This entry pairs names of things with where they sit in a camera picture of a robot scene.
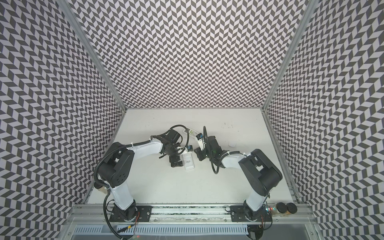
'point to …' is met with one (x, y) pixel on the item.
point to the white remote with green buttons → (193, 132)
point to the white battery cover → (232, 144)
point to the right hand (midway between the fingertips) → (195, 153)
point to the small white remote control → (188, 161)
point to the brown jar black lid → (103, 190)
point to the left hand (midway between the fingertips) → (179, 156)
